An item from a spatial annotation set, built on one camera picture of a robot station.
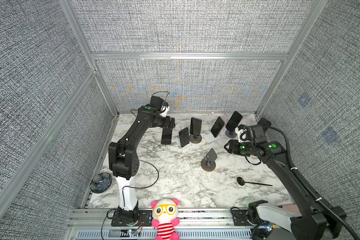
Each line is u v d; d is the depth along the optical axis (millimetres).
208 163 871
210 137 1029
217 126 980
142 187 517
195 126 946
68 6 693
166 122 796
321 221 371
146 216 733
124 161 502
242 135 677
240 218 732
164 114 800
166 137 1035
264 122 923
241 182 850
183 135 1126
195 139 1035
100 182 835
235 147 671
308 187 417
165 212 688
